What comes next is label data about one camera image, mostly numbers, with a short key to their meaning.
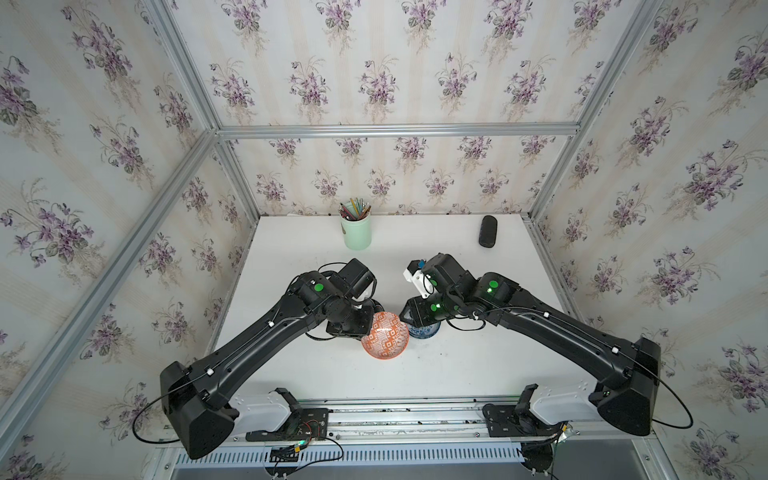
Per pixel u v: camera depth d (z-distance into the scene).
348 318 0.58
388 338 0.73
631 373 0.39
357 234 1.02
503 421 0.73
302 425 0.72
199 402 0.37
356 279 0.55
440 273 0.55
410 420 0.75
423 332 0.86
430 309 0.61
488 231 1.15
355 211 1.05
